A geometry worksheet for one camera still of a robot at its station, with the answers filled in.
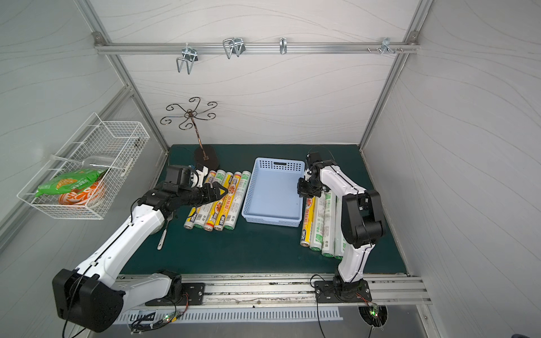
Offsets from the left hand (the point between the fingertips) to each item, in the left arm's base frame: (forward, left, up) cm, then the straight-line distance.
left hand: (221, 193), depth 78 cm
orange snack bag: (-10, +37, +12) cm, 41 cm away
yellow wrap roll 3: (+4, +2, -17) cm, 17 cm away
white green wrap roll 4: (-12, -46, -17) cm, 51 cm away
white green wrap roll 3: (-4, -43, -16) cm, 46 cm away
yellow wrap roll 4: (-3, -34, -17) cm, 38 cm away
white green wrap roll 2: (-3, -38, -16) cm, 42 cm away
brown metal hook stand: (+34, +19, -15) cm, 41 cm away
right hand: (+9, -32, -13) cm, 35 cm away
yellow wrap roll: (-3, +17, -17) cm, 24 cm away
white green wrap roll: (+7, -3, -16) cm, 17 cm away
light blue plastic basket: (+14, -18, -23) cm, 33 cm away
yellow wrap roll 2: (+3, +6, -17) cm, 19 cm away
